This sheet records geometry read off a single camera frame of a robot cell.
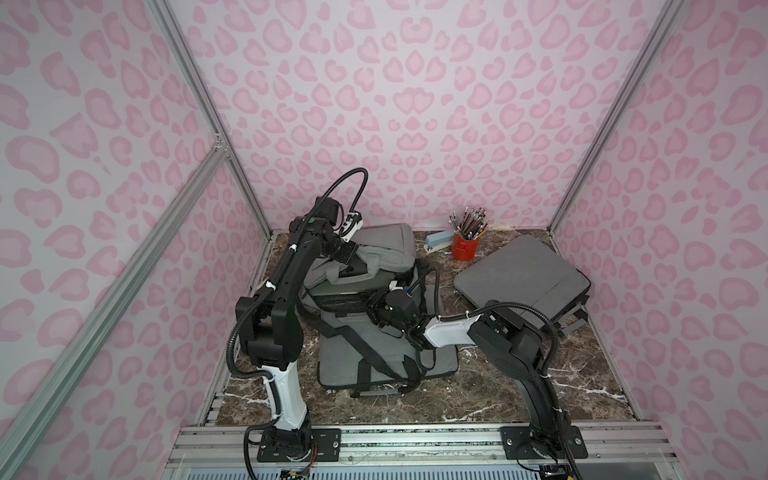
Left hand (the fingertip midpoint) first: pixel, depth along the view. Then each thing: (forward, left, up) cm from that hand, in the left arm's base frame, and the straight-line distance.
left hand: (353, 250), depth 90 cm
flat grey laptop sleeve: (-26, -1, -15) cm, 30 cm away
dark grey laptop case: (+3, -59, -15) cm, 61 cm away
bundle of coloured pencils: (+15, -40, -4) cm, 43 cm away
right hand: (-11, -2, -9) cm, 14 cm away
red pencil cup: (+10, -37, -11) cm, 40 cm away
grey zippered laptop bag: (+2, -11, -1) cm, 11 cm away
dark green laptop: (-8, +2, -13) cm, 15 cm away
